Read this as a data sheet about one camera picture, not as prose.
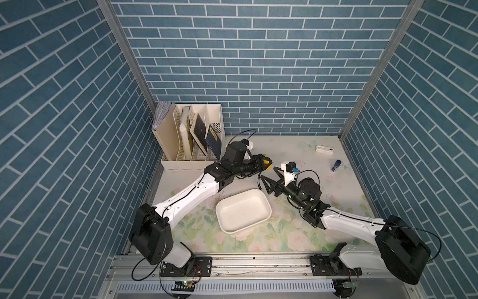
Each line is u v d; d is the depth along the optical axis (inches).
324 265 28.5
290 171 26.1
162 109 36.1
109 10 27.7
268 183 28.0
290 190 27.2
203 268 29.0
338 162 38.2
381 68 34.8
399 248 16.6
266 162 29.0
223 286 30.3
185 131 35.0
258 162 26.7
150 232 16.1
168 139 37.0
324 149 44.1
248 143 28.9
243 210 35.4
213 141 41.4
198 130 39.7
